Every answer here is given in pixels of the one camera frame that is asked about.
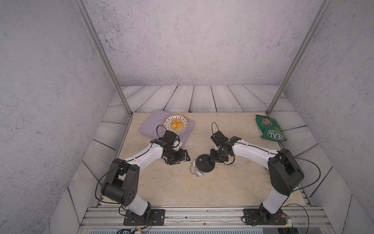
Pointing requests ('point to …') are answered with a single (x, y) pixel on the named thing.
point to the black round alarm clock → (203, 164)
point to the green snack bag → (270, 128)
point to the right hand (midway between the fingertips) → (212, 159)
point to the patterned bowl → (167, 120)
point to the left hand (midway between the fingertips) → (187, 160)
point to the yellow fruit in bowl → (177, 124)
